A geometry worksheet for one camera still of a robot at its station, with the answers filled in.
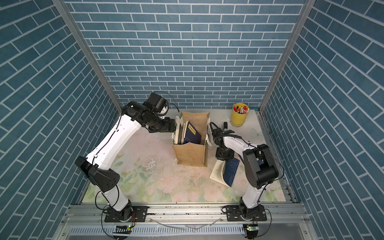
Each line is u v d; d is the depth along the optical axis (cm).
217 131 77
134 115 49
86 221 72
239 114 102
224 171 82
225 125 105
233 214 74
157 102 57
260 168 48
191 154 84
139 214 73
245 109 104
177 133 81
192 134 96
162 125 65
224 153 79
